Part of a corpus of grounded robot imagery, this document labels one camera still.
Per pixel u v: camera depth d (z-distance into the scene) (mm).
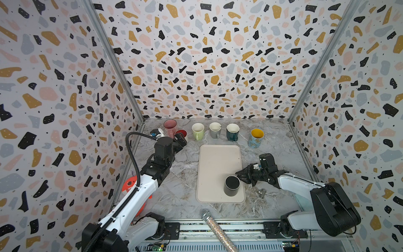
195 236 731
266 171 715
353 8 716
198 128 1076
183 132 1032
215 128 1097
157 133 664
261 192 844
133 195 459
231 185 779
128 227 428
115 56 862
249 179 785
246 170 793
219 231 704
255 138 983
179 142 701
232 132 1012
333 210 433
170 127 1034
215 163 983
